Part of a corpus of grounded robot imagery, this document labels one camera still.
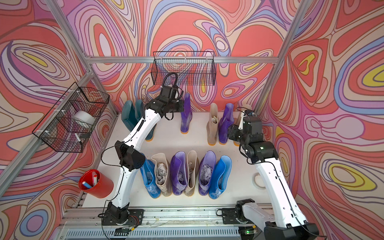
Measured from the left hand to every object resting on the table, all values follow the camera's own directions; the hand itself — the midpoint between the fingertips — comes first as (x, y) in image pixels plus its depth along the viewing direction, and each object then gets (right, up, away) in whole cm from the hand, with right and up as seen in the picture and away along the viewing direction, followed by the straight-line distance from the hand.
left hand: (186, 105), depth 88 cm
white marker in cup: (-46, -40, -13) cm, 62 cm away
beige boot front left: (-10, -35, -19) cm, 41 cm away
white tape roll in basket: (-51, -8, -14) cm, 53 cm away
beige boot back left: (+15, -12, -7) cm, 21 cm away
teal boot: (-32, -7, -6) cm, 33 cm away
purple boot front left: (-2, -34, -22) cm, 40 cm away
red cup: (-45, -47, -6) cm, 66 cm away
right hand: (+23, -16, -16) cm, 32 cm away
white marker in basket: (-53, -19, -15) cm, 58 cm away
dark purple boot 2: (+23, -10, -3) cm, 25 cm away
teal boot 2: (-28, -2, -2) cm, 28 cm away
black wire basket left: (-62, -12, -9) cm, 64 cm away
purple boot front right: (+10, -34, -18) cm, 40 cm away
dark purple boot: (0, -7, +3) cm, 7 cm away
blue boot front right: (+16, -34, -27) cm, 46 cm away
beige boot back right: (+32, -7, +4) cm, 33 cm away
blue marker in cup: (-49, -42, -14) cm, 67 cm away
